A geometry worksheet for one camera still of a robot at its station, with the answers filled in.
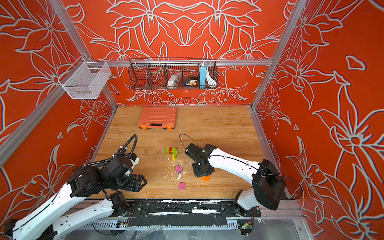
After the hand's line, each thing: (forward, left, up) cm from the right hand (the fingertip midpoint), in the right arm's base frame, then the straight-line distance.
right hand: (197, 175), depth 78 cm
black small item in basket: (+47, +3, +26) cm, 54 cm away
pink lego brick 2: (-4, +8, -5) cm, 10 cm away
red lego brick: (+17, +17, -3) cm, 24 cm away
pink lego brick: (+4, +10, -3) cm, 11 cm away
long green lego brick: (+16, +14, -4) cm, 21 cm away
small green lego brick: (+16, +19, -4) cm, 25 cm away
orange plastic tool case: (+42, +24, -1) cm, 48 cm away
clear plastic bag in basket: (+51, +14, +25) cm, 58 cm away
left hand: (-7, +26, +10) cm, 29 cm away
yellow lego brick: (+11, +15, -4) cm, 19 cm away
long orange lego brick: (0, -5, -5) cm, 7 cm away
